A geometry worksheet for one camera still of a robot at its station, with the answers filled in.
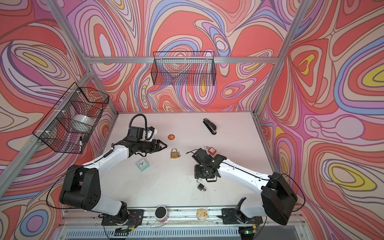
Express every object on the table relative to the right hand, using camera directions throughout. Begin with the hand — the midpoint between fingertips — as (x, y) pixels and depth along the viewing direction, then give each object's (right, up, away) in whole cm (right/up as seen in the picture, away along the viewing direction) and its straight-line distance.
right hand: (201, 177), depth 82 cm
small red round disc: (-20, +21, +23) cm, 37 cm away
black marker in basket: (-59, +20, -10) cm, 63 cm away
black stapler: (+8, +29, +27) cm, 40 cm away
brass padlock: (-17, +10, +14) cm, 24 cm away
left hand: (-21, +17, +5) cm, 27 cm away
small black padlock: (0, -6, +2) cm, 6 cm away
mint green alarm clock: (-35, +5, +8) cm, 37 cm away
